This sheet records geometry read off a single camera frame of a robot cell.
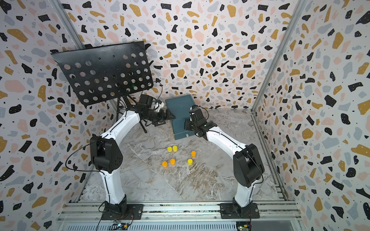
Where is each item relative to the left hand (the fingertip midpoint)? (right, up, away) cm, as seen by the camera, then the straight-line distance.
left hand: (171, 118), depth 89 cm
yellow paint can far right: (+1, -20, +7) cm, 21 cm away
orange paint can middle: (0, -27, +1) cm, 27 cm away
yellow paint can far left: (-2, -20, +7) cm, 21 cm away
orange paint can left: (-4, -28, -1) cm, 29 cm away
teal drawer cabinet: (+5, +8, +6) cm, 11 cm away
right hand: (+9, -2, 0) cm, 10 cm away
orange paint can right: (+14, -23, +5) cm, 27 cm away
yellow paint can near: (+12, -27, +1) cm, 29 cm away
